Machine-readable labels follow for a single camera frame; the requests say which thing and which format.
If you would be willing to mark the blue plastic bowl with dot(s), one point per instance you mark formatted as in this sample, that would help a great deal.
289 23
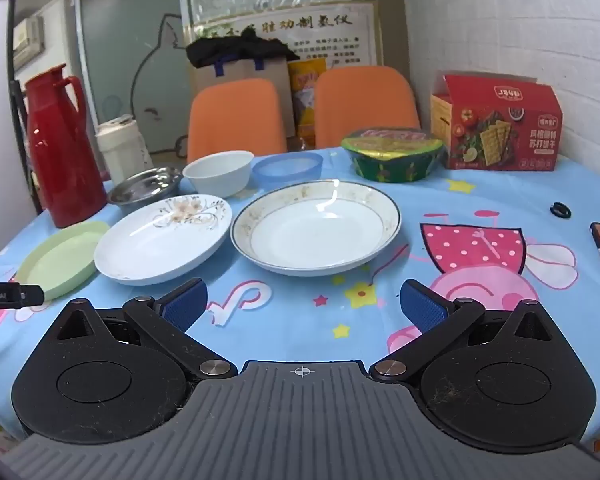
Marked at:
287 169

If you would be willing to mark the white gold-rimmed plate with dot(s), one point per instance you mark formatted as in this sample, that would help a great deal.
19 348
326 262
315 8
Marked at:
315 230

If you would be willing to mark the green plastic plate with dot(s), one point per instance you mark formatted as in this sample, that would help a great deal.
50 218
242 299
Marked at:
62 262

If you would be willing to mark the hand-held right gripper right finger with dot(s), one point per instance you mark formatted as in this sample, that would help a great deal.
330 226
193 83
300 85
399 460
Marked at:
422 307

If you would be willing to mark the glass panel with cat drawing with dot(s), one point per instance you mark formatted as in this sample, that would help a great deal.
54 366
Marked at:
130 60

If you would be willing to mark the white floral plate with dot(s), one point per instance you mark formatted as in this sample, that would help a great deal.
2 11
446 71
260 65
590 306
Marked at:
160 242

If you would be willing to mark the red thermos jug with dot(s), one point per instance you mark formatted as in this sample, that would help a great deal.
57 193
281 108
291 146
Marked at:
62 150

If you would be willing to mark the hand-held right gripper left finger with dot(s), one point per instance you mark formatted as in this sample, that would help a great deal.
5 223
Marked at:
182 305

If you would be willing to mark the white ceramic bowl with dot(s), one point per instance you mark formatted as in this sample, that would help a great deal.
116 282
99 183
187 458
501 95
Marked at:
219 172

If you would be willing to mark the orange chair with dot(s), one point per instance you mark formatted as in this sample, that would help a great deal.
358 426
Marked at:
365 107
235 120

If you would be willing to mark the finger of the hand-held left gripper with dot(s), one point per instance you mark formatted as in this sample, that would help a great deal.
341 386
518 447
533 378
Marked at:
32 296

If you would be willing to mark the white travel tumbler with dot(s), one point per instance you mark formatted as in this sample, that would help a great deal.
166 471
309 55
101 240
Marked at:
117 147

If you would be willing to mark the yellow snack bag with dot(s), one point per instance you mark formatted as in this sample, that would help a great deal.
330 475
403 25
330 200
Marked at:
305 100

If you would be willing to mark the green instant noodle bowl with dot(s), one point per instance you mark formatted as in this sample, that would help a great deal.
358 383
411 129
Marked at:
395 157

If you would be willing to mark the stainless steel bowl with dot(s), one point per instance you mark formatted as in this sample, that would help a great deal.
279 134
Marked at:
145 187

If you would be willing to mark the black cloth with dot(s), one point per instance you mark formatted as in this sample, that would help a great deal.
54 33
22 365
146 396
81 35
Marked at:
240 50

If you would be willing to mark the framed wall poster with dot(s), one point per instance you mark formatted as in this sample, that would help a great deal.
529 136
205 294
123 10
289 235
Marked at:
320 35

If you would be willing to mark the white air conditioner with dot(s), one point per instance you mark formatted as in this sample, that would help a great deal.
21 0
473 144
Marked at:
28 40

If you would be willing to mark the red cracker box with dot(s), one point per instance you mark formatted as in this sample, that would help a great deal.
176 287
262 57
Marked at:
500 132

